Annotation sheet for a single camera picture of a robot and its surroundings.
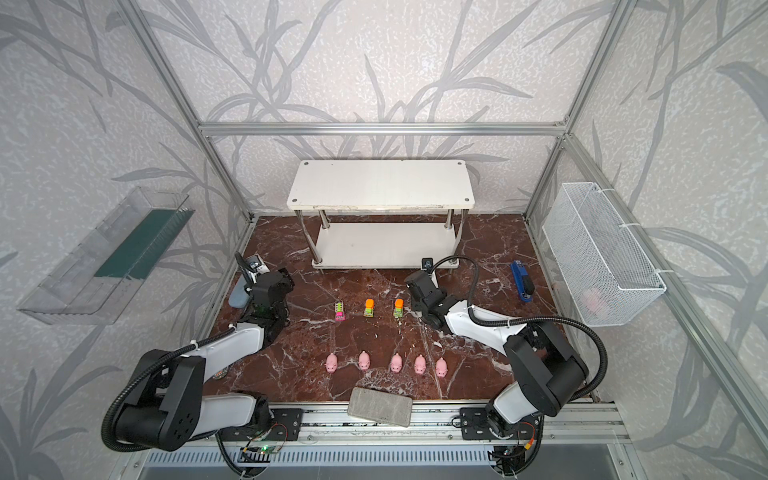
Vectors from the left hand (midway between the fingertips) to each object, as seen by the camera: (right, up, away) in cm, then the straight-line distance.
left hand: (274, 261), depth 88 cm
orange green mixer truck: (+37, -15, +6) cm, 40 cm away
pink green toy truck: (+19, -17, +3) cm, 26 cm away
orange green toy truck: (+28, -16, +3) cm, 32 cm away
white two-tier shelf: (+30, +17, +36) cm, 49 cm away
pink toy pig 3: (+36, -28, -6) cm, 47 cm away
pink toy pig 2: (+28, -28, -5) cm, 39 cm away
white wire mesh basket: (+81, -1, -26) cm, 85 cm away
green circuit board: (+5, -44, -17) cm, 48 cm away
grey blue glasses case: (-14, -12, +6) cm, 19 cm away
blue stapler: (+78, -8, +8) cm, 79 cm away
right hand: (+45, -7, +4) cm, 46 cm away
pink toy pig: (+18, -28, -6) cm, 34 cm away
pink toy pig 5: (+49, -29, -6) cm, 57 cm away
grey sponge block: (+33, -36, -14) cm, 50 cm away
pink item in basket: (+86, -9, -15) cm, 88 cm away
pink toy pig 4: (+43, -29, -6) cm, 52 cm away
